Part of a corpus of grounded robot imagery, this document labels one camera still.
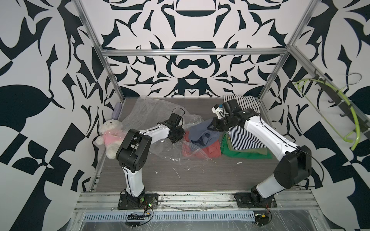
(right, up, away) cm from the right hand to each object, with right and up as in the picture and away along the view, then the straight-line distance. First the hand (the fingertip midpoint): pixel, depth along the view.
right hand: (208, 125), depth 81 cm
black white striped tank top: (+34, +15, +35) cm, 51 cm away
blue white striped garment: (+22, -10, +10) cm, 26 cm away
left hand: (-14, -7, +15) cm, 22 cm away
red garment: (+3, -16, +7) cm, 18 cm away
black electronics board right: (+24, -45, -10) cm, 52 cm away
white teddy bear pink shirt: (-57, -5, +7) cm, 58 cm away
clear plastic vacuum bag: (-39, +8, +22) cm, 45 cm away
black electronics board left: (-37, -45, -13) cm, 60 cm away
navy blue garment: (-4, -6, -1) cm, 8 cm away
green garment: (+12, -16, +8) cm, 21 cm away
